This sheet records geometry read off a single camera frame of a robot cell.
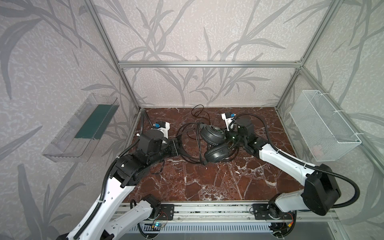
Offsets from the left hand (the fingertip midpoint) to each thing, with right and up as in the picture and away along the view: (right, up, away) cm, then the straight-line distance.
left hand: (185, 139), depth 63 cm
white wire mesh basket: (+62, +1, +1) cm, 62 cm away
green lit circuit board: (-14, -42, +7) cm, 45 cm away
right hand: (+13, +5, +15) cm, 20 cm away
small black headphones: (+21, -1, -1) cm, 22 cm away
